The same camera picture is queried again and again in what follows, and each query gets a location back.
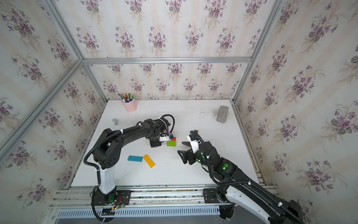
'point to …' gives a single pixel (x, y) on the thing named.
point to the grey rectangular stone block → (222, 114)
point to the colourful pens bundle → (126, 98)
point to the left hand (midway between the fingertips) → (155, 141)
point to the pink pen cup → (130, 106)
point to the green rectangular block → (171, 143)
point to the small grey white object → (114, 122)
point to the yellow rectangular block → (148, 161)
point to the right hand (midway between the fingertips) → (186, 148)
